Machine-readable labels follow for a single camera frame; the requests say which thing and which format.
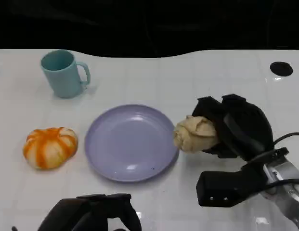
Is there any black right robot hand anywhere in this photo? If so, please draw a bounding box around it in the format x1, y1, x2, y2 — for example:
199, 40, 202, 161
191, 93, 275, 162

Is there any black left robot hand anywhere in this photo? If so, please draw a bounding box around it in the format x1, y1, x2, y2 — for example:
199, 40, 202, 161
37, 193, 142, 231

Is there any beige towel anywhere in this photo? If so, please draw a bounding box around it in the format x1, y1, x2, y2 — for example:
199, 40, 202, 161
173, 115, 220, 153

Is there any black table grommet hole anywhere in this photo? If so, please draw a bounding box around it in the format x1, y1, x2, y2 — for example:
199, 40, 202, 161
270, 61, 293, 77

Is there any orange and white bread roll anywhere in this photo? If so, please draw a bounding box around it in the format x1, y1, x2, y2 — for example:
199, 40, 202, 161
23, 127, 79, 170

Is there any lilac plate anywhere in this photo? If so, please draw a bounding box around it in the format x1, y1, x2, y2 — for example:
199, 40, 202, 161
84, 104, 180, 183

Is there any pale green mug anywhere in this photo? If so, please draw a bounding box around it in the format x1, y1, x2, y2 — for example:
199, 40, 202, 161
40, 50, 91, 99

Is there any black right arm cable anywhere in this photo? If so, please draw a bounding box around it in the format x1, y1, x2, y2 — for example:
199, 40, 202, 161
272, 131, 299, 146
264, 178, 299, 190

